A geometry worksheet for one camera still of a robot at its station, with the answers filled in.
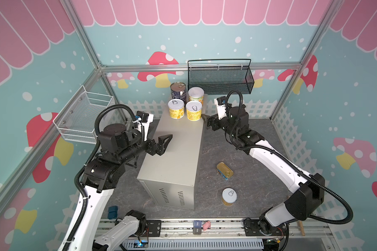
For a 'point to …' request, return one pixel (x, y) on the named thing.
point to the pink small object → (206, 225)
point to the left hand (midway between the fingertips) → (161, 135)
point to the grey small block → (197, 229)
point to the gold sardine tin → (224, 171)
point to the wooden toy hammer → (301, 228)
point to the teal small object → (112, 212)
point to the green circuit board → (141, 243)
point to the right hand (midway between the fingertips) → (209, 111)
